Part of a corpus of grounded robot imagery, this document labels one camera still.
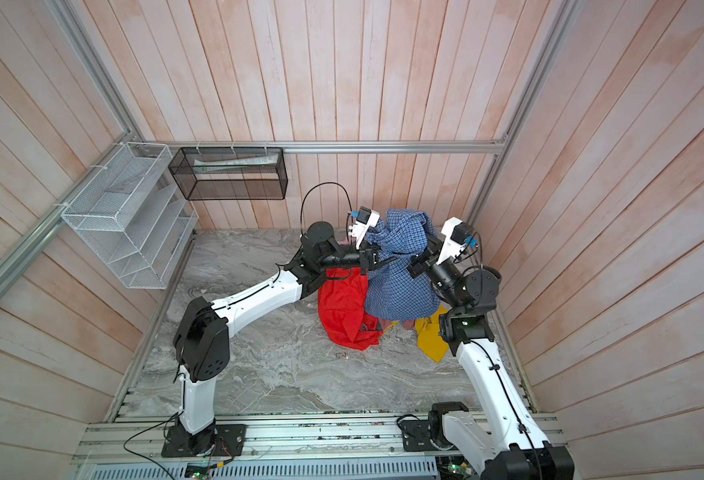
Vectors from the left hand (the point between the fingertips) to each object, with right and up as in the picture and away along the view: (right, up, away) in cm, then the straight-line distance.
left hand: (401, 259), depth 68 cm
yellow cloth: (+13, -23, +22) cm, 35 cm away
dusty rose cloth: (+7, -21, +24) cm, 33 cm away
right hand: (0, +6, -5) cm, 8 cm away
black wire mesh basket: (-55, +31, +38) cm, 73 cm away
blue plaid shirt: (-2, -8, +4) cm, 9 cm away
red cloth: (-14, -11, +17) cm, 25 cm away
